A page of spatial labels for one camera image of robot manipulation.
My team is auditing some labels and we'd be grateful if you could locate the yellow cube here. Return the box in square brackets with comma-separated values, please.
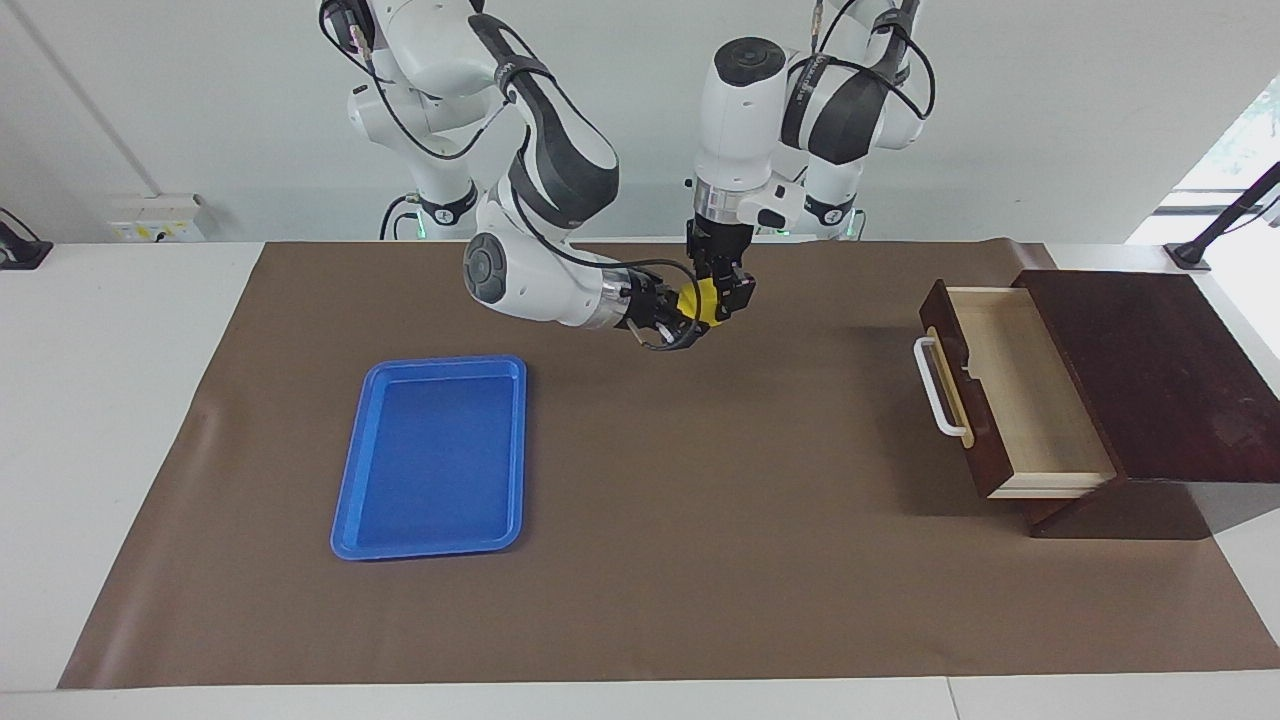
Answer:
[676, 280, 724, 327]

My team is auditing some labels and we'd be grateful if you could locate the wooden drawer with white handle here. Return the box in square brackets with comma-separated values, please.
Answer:
[913, 278, 1119, 501]

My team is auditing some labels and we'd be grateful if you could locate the dark wooden drawer cabinet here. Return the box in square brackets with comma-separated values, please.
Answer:
[1010, 268, 1280, 541]

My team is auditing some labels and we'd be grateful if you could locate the brown table mat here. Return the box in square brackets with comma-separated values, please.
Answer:
[57, 240, 1280, 691]

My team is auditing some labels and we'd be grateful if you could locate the blue plastic tray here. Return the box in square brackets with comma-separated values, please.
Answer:
[330, 355, 528, 561]

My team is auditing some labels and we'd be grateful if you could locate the black table clamp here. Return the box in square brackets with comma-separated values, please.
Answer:
[0, 208, 53, 271]

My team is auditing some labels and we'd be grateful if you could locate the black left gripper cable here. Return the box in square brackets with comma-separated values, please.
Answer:
[813, 0, 938, 123]

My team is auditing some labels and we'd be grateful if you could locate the black right arm base cable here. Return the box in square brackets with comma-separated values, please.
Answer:
[379, 194, 423, 241]

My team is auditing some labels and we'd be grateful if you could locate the white wall socket box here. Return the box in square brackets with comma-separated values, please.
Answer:
[105, 195, 208, 244]

